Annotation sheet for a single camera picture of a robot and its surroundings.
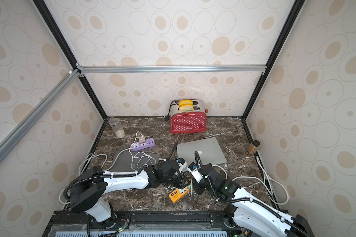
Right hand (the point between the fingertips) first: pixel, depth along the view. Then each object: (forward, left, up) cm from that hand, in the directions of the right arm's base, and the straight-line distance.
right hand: (191, 182), depth 78 cm
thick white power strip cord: (+9, -45, -10) cm, 47 cm away
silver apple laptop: (+26, -12, -8) cm, 30 cm away
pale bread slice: (+45, +5, +13) cm, 47 cm away
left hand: (-2, 0, 0) cm, 2 cm away
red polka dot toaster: (+40, +4, +5) cm, 40 cm away
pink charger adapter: (+27, +33, +1) cm, 43 cm away
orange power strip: (-5, +7, -5) cm, 10 cm away
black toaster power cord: (+52, +20, -3) cm, 56 cm away
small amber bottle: (+25, -38, -1) cm, 46 cm away
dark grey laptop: (+14, +41, -4) cm, 43 cm away
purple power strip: (+26, +30, -3) cm, 40 cm away
